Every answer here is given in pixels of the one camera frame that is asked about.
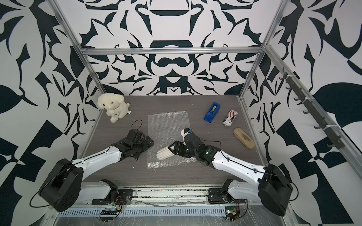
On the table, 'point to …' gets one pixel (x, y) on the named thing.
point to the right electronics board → (232, 213)
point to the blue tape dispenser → (212, 112)
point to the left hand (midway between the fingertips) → (149, 142)
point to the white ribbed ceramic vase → (164, 153)
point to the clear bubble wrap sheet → (165, 129)
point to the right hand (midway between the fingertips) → (170, 147)
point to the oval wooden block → (244, 138)
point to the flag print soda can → (230, 118)
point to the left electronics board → (107, 215)
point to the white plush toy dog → (116, 107)
